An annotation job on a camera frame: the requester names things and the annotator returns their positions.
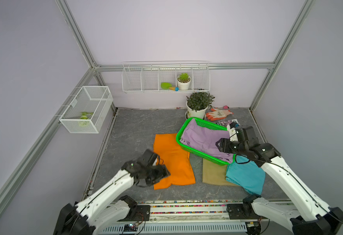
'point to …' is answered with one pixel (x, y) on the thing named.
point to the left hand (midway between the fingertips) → (165, 177)
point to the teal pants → (247, 173)
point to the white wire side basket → (88, 111)
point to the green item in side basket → (84, 121)
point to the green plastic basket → (204, 124)
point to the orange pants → (176, 157)
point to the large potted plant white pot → (197, 104)
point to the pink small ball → (225, 107)
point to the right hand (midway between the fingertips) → (220, 143)
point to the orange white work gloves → (215, 114)
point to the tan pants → (214, 173)
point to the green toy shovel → (166, 86)
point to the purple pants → (206, 138)
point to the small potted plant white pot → (183, 81)
